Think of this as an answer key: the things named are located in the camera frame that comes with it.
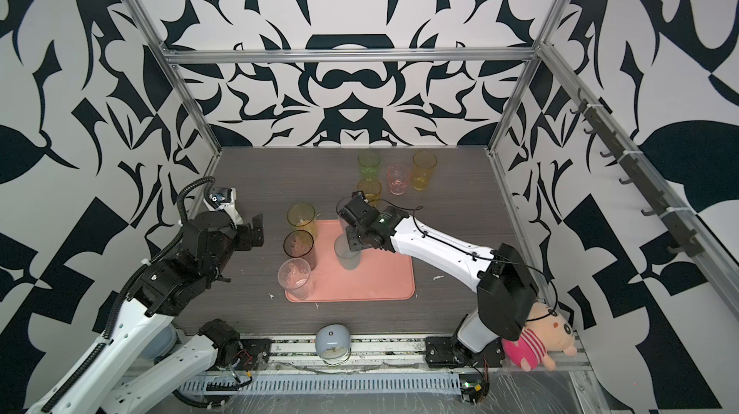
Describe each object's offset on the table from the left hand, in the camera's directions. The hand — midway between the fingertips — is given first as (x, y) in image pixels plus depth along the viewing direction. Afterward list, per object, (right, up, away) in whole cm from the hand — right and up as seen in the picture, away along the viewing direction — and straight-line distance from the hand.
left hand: (239, 211), depth 69 cm
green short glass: (+30, +13, +39) cm, 51 cm away
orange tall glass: (+49, +13, +29) cm, 58 cm away
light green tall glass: (+12, -3, +14) cm, 18 cm away
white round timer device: (+22, -31, 0) cm, 38 cm away
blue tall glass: (+22, 0, +18) cm, 28 cm away
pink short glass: (+41, +8, +36) cm, 55 cm away
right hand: (+28, -8, +12) cm, 31 cm away
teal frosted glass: (+24, -17, +20) cm, 35 cm away
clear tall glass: (+9, -20, +14) cm, 26 cm away
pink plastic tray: (+34, -20, +16) cm, 43 cm away
